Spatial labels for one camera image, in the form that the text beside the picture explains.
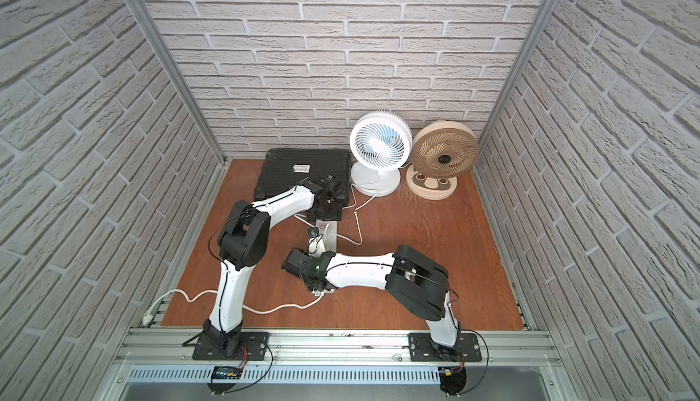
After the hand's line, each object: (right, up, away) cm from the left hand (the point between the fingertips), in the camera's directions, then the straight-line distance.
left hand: (323, 210), depth 102 cm
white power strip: (+4, -10, -11) cm, 15 cm away
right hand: (+1, -14, -15) cm, 21 cm away
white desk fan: (+21, +24, -14) cm, 35 cm away
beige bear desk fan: (+42, +21, -11) cm, 48 cm away
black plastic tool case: (-17, +17, +5) cm, 24 cm away
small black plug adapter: (+1, -3, -28) cm, 28 cm away
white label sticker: (-9, +17, +4) cm, 20 cm away
